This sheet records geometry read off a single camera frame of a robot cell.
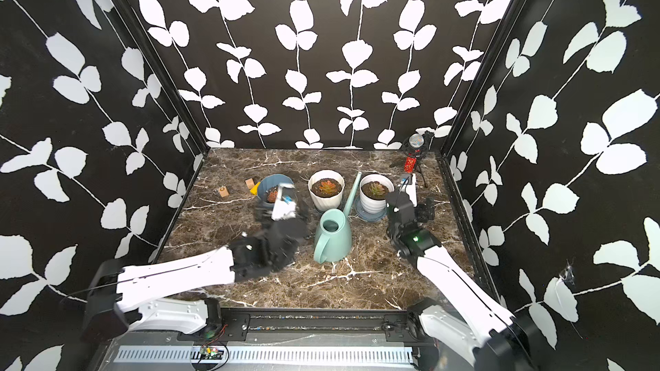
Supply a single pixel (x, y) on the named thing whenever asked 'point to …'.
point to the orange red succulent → (271, 194)
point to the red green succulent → (327, 186)
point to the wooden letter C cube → (223, 191)
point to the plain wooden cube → (250, 184)
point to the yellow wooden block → (254, 189)
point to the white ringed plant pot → (370, 203)
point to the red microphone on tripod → (412, 147)
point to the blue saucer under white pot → (371, 217)
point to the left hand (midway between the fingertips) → (282, 194)
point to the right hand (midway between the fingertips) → (414, 189)
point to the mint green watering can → (333, 234)
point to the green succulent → (378, 189)
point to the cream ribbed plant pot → (321, 201)
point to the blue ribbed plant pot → (266, 183)
